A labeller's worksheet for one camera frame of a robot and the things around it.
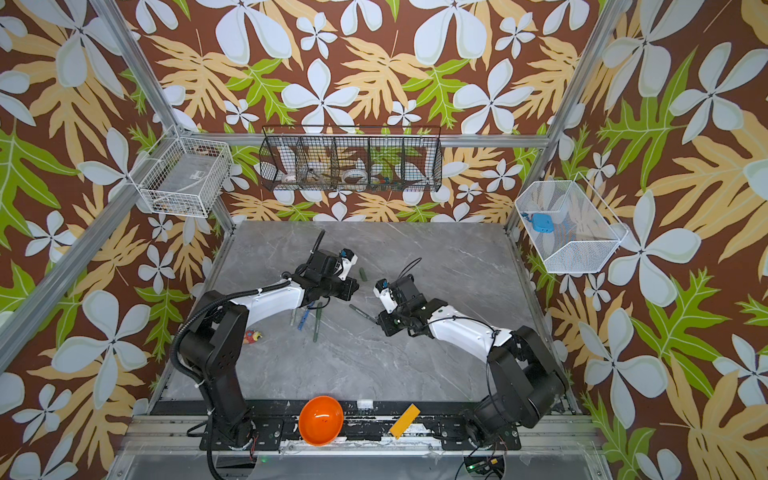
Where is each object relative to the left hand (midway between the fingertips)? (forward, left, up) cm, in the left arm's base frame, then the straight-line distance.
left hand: (358, 282), depth 94 cm
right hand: (-13, -6, -1) cm, 15 cm away
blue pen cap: (-7, +17, -8) cm, 19 cm away
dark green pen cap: (+8, -1, -7) cm, 11 cm away
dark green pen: (-7, -2, -7) cm, 11 cm away
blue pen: (-11, +18, -8) cm, 23 cm away
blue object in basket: (+8, -53, +20) cm, 57 cm away
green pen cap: (-7, +13, -7) cm, 16 cm away
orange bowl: (-38, +8, -7) cm, 40 cm away
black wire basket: (+34, +3, +23) cm, 41 cm away
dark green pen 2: (-10, +13, -9) cm, 18 cm away
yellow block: (-38, -14, -7) cm, 42 cm away
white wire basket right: (+6, -62, +20) cm, 65 cm away
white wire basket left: (+20, +51, +25) cm, 60 cm away
